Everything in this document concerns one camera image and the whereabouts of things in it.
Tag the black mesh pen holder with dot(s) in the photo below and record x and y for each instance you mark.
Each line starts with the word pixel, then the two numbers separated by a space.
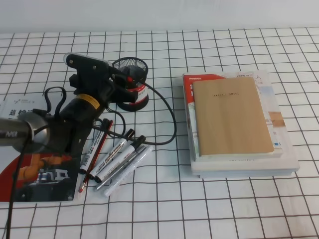
pixel 131 74

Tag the silver grey pen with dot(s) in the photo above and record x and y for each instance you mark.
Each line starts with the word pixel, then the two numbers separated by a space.
pixel 120 167

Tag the black cap marker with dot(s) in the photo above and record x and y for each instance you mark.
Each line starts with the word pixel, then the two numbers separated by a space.
pixel 104 162
pixel 119 159
pixel 93 149

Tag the tan classic notebook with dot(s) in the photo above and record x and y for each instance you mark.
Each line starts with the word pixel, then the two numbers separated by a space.
pixel 230 118

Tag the middle black cap marker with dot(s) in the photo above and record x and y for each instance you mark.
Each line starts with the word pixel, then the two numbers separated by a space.
pixel 104 162

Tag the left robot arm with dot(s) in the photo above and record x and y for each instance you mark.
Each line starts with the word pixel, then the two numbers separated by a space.
pixel 67 129

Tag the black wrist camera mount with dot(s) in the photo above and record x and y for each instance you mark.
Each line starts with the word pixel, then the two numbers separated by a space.
pixel 87 67

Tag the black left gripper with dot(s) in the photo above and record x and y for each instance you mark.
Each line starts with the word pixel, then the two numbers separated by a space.
pixel 100 92

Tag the red white book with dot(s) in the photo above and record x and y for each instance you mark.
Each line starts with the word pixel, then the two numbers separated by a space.
pixel 188 80

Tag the robot brochure booklet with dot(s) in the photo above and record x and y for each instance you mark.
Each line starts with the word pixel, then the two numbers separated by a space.
pixel 45 177

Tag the white pen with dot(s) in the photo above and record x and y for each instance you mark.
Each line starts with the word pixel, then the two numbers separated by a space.
pixel 127 171

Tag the right black cap marker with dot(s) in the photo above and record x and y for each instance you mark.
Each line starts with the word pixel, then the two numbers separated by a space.
pixel 119 159

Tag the left black cap marker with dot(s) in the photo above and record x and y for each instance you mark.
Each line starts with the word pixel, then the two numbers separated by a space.
pixel 93 149

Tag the red black pencil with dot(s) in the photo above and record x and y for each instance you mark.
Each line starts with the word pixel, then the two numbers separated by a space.
pixel 96 155

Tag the large white book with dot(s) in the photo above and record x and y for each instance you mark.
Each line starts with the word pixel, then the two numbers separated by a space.
pixel 273 116

